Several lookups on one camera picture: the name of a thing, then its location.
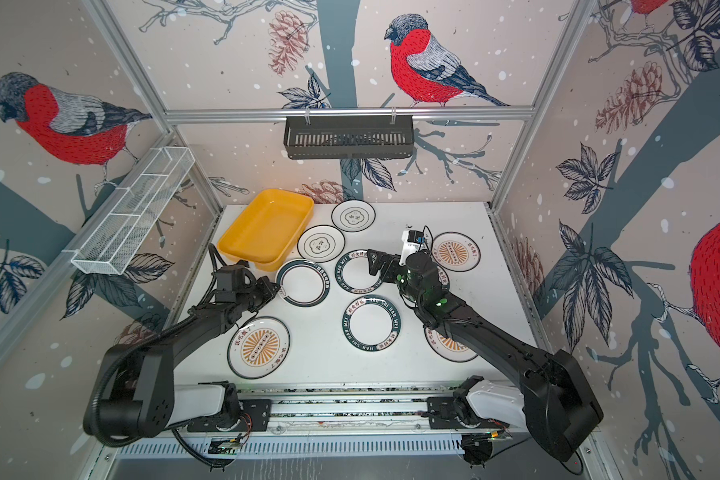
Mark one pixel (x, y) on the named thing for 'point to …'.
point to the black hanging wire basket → (349, 137)
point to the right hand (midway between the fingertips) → (377, 256)
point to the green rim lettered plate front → (371, 323)
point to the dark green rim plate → (303, 283)
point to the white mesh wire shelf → (120, 230)
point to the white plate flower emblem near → (321, 243)
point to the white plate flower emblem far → (353, 216)
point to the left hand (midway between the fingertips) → (279, 283)
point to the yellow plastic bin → (268, 230)
